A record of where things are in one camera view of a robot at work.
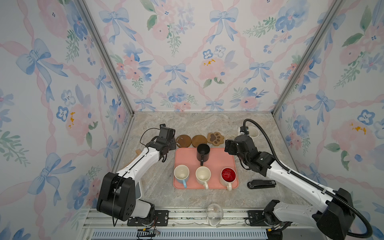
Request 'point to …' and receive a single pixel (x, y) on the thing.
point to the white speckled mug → (253, 131)
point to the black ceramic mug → (203, 152)
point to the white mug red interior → (228, 176)
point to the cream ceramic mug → (203, 174)
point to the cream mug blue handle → (181, 173)
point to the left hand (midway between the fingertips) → (170, 140)
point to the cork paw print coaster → (215, 138)
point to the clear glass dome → (214, 214)
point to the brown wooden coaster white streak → (183, 140)
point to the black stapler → (260, 183)
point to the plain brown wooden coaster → (197, 139)
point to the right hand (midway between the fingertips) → (231, 141)
